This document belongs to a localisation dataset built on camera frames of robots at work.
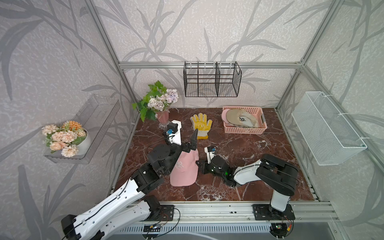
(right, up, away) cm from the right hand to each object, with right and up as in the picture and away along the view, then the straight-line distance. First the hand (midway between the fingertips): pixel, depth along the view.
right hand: (195, 161), depth 86 cm
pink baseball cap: (-6, -4, -4) cm, 8 cm away
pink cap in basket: (+19, +27, +19) cm, 38 cm away
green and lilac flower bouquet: (-22, +36, -2) cm, 42 cm away
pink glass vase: (-22, +26, +12) cm, 36 cm away
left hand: (-2, +21, -23) cm, 31 cm away
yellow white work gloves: (+3, +22, +25) cm, 34 cm away
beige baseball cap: (+32, +26, +20) cm, 46 cm away
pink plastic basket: (+47, +30, +28) cm, 62 cm away
